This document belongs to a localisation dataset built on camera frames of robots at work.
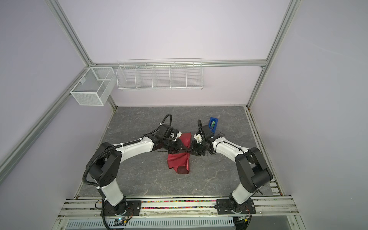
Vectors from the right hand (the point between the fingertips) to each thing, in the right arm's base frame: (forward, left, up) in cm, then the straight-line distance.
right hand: (188, 152), depth 87 cm
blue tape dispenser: (+23, -17, -1) cm, 29 cm away
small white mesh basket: (+39, +65, +21) cm, 78 cm away
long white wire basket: (+56, +21, +19) cm, 63 cm away
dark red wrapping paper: (-6, +5, +2) cm, 8 cm away
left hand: (-1, 0, +3) cm, 3 cm away
